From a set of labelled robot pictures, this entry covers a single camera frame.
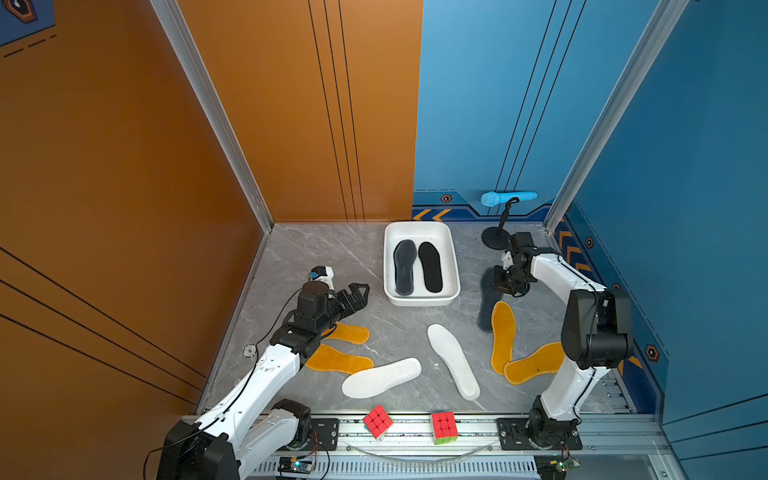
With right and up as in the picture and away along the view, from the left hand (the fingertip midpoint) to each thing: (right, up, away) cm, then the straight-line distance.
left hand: (361, 288), depth 82 cm
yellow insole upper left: (-5, -15, +9) cm, 18 cm away
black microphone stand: (+49, +16, +34) cm, 62 cm away
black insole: (+22, +7, +26) cm, 35 cm away
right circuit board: (+47, -41, -11) cm, 64 cm away
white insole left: (+1, -26, 0) cm, 26 cm away
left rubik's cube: (+5, -31, -10) cm, 33 cm away
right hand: (+42, -1, +14) cm, 44 cm away
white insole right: (+26, -20, +5) cm, 33 cm away
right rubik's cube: (+21, -32, -11) cm, 40 cm away
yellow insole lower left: (-11, -21, +4) cm, 24 cm away
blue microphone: (+40, +27, +13) cm, 50 cm away
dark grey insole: (+13, +8, +26) cm, 30 cm away
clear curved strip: (+12, -40, -11) cm, 43 cm away
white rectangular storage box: (+18, +6, +25) cm, 31 cm away
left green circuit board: (-16, -41, -11) cm, 45 cm away
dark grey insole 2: (+41, -5, +18) cm, 45 cm away
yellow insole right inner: (+43, -12, +10) cm, 46 cm away
